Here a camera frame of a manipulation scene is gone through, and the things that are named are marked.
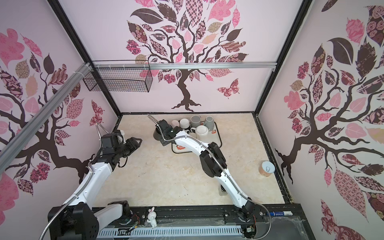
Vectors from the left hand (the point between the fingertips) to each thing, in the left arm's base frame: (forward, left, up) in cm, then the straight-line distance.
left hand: (140, 143), depth 83 cm
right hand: (+11, -12, -7) cm, 17 cm away
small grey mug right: (+22, -42, -7) cm, 48 cm away
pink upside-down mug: (+19, -18, -4) cm, 26 cm away
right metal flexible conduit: (-31, -62, -4) cm, 69 cm away
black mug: (+9, -8, -4) cm, 13 cm away
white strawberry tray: (+15, -45, -14) cm, 49 cm away
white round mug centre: (+13, -36, -7) cm, 39 cm away
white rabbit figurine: (-34, -10, -13) cm, 38 cm away
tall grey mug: (+21, -32, -5) cm, 39 cm away
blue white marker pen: (-33, -75, -14) cm, 83 cm away
